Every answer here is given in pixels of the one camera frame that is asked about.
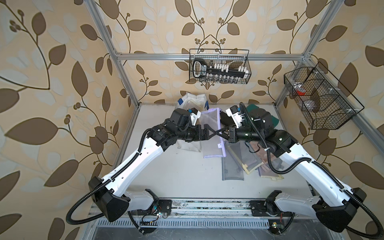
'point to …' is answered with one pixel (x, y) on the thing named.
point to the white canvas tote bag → (199, 102)
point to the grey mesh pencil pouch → (233, 169)
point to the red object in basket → (301, 91)
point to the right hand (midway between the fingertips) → (216, 132)
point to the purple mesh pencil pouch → (215, 147)
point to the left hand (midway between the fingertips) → (207, 132)
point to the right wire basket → (325, 103)
